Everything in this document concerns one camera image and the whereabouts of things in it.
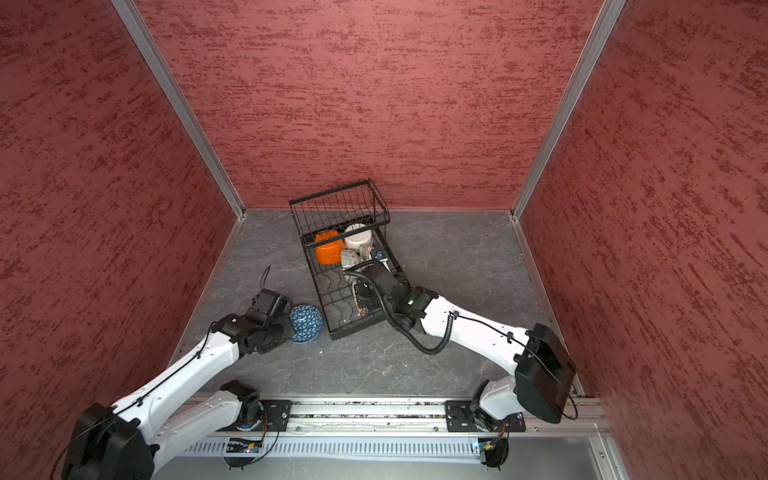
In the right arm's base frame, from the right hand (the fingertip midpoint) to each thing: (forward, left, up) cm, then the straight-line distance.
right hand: (374, 289), depth 80 cm
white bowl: (+25, +7, -8) cm, 27 cm away
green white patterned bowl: (+14, +8, -4) cm, 17 cm away
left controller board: (-33, +34, -18) cm, 51 cm away
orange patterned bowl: (0, +4, -13) cm, 14 cm away
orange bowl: (+20, +16, -9) cm, 27 cm away
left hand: (-8, +25, -12) cm, 29 cm away
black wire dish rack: (+24, +17, +4) cm, 30 cm away
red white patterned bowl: (+21, +4, -11) cm, 25 cm away
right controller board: (-36, -29, -17) cm, 50 cm away
